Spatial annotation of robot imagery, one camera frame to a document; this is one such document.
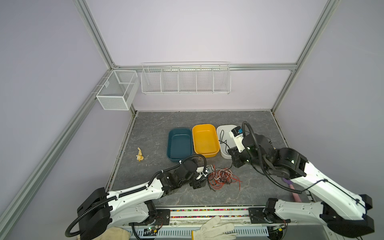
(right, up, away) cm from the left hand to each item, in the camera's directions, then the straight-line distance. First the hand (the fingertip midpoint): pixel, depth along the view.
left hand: (201, 169), depth 79 cm
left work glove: (-41, -27, -9) cm, 50 cm away
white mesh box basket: (-56, +47, +23) cm, 77 cm away
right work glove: (+3, -27, -9) cm, 28 cm away
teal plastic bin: (-14, +11, +21) cm, 27 cm away
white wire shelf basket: (-10, +55, +20) cm, 60 cm away
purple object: (+49, -14, -3) cm, 51 cm away
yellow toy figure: (-39, +3, +15) cm, 42 cm away
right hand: (+12, +12, -14) cm, 22 cm away
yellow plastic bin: (+3, +14, +23) cm, 27 cm away
